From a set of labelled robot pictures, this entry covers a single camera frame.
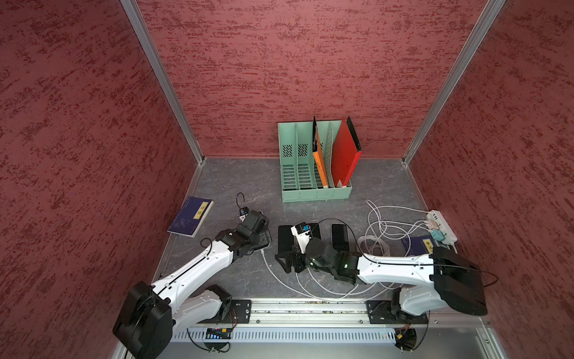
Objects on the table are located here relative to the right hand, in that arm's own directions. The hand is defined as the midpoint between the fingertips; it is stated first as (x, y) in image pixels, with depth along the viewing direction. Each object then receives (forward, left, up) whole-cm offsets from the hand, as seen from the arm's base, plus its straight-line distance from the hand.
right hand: (284, 258), depth 76 cm
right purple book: (+8, -55, -11) cm, 57 cm away
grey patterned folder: (+53, -22, +2) cm, 58 cm away
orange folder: (+32, -13, +18) cm, 39 cm away
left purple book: (+22, +42, -8) cm, 48 cm away
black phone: (+15, -13, -10) cm, 22 cm away
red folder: (+37, -26, +12) cm, 46 cm away
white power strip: (+15, -67, -9) cm, 70 cm away
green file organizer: (+43, -7, -10) cm, 45 cm away
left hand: (+8, +10, -3) cm, 13 cm away
